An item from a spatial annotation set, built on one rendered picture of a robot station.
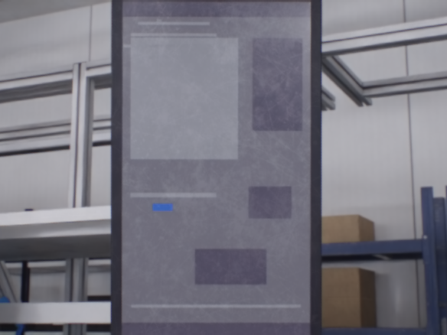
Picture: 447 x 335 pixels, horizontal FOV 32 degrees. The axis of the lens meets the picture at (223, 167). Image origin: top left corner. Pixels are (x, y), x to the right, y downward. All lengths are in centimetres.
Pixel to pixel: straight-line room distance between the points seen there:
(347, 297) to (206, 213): 321
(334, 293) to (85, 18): 292
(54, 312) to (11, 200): 446
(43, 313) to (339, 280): 285
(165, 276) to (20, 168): 496
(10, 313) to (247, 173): 73
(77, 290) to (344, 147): 301
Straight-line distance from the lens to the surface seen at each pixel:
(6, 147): 299
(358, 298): 426
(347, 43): 201
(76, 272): 214
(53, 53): 610
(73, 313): 157
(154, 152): 110
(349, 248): 426
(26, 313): 163
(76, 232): 158
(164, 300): 111
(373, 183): 479
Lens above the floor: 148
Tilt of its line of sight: 11 degrees up
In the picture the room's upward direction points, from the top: straight up
